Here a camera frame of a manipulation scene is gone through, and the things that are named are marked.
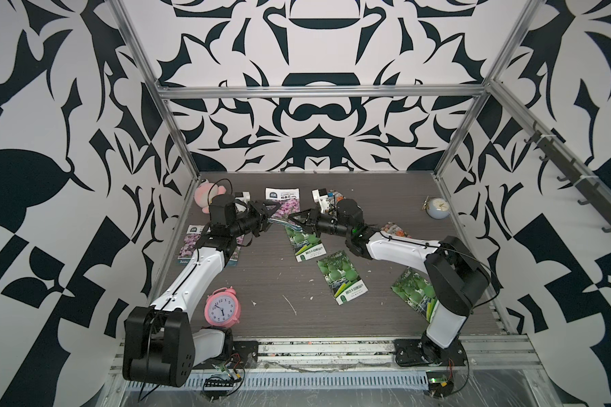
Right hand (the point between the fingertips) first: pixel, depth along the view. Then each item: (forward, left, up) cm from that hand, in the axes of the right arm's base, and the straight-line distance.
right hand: (289, 215), depth 77 cm
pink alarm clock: (-21, +22, -21) cm, 37 cm away
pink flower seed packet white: (+7, 0, -1) cm, 7 cm away
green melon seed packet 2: (-10, -17, -23) cm, 30 cm away
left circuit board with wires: (-41, +21, -26) cm, 53 cm away
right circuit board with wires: (-40, -42, -25) cm, 63 cm away
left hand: (+4, +4, +2) cm, 6 cm away
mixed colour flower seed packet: (+26, -17, -24) cm, 39 cm away
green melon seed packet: (+2, -4, -23) cm, 24 cm away
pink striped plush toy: (+23, +36, -16) cm, 46 cm away
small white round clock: (+17, -58, -20) cm, 63 cm away
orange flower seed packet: (+10, -40, -24) cm, 47 cm away
